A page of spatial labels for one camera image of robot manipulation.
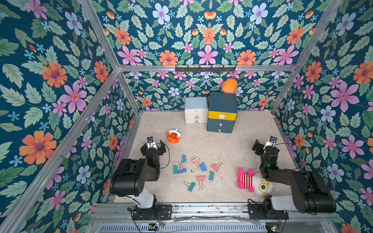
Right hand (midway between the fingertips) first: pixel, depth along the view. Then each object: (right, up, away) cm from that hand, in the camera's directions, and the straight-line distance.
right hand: (265, 141), depth 90 cm
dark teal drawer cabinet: (-26, +26, +6) cm, 37 cm away
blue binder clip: (-52, -12, +4) cm, 53 cm away
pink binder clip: (-44, -12, 0) cm, 45 cm away
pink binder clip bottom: (-41, -22, -4) cm, 47 cm away
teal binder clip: (-56, -17, -1) cm, 59 cm away
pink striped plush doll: (-12, -21, -13) cm, 27 cm away
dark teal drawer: (-27, +10, +7) cm, 30 cm away
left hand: (-71, 0, +2) cm, 71 cm away
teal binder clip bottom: (-46, -25, -8) cm, 53 cm away
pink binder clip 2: (-31, -16, 0) cm, 36 cm away
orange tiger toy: (-59, +3, +8) cm, 60 cm away
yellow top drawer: (-27, +16, +1) cm, 32 cm away
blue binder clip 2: (-39, -17, +3) cm, 42 cm away
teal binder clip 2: (-34, -20, -4) cm, 40 cm away
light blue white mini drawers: (-44, +22, +12) cm, 50 cm away
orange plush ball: (-20, +37, +8) cm, 43 cm away
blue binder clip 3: (-52, -18, -1) cm, 55 cm away
